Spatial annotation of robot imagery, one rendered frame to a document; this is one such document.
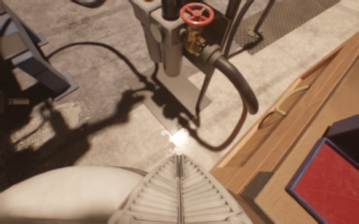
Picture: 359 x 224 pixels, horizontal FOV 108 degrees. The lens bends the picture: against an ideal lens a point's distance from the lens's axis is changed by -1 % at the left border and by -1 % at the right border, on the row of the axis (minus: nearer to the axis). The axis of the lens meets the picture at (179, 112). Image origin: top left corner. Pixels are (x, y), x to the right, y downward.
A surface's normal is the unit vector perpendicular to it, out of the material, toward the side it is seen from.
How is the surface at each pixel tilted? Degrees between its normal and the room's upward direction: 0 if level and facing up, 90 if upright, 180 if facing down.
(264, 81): 0
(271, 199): 0
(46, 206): 0
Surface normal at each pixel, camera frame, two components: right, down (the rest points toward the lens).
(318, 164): 0.03, -0.38
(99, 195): 0.13, -0.72
